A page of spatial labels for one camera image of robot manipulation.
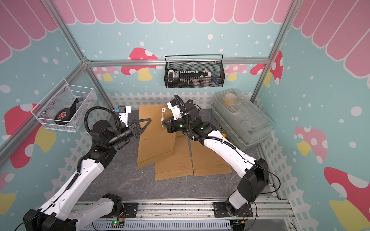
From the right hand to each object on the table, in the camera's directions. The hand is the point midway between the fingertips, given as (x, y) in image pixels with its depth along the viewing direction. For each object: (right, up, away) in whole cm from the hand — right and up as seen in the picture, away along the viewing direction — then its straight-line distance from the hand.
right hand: (162, 122), depth 71 cm
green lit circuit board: (-23, -52, +2) cm, 57 cm away
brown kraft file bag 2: (+7, -26, +20) cm, 33 cm away
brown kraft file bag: (-3, -9, -2) cm, 9 cm away
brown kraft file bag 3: (+25, -25, +20) cm, 40 cm away
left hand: (-4, 0, -4) cm, 6 cm away
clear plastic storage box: (+46, +3, +19) cm, 49 cm away
